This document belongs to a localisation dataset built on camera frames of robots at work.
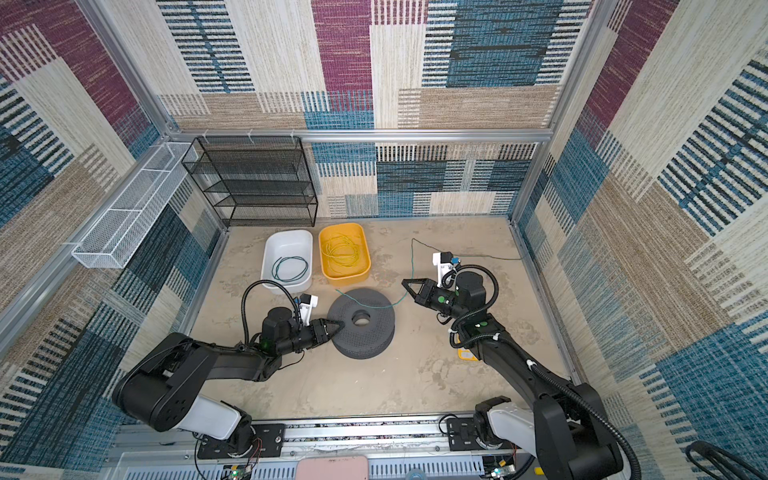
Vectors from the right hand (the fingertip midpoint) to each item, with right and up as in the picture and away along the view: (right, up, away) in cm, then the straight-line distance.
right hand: (402, 286), depth 79 cm
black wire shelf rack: (-51, +34, +31) cm, 69 cm away
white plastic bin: (-40, +12, +31) cm, 52 cm away
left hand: (-16, -11, +7) cm, 21 cm away
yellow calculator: (+18, -20, +7) cm, 28 cm away
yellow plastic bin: (-14, +1, +21) cm, 25 cm away
